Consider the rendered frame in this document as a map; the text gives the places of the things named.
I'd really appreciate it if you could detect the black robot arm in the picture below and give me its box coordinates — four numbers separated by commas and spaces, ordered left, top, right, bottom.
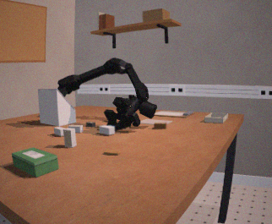
57, 58, 157, 119

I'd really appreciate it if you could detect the green box with white label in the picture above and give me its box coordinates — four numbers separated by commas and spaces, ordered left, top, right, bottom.
12, 147, 59, 178

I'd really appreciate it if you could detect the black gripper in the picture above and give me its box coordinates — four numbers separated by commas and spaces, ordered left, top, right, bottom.
104, 103, 140, 131

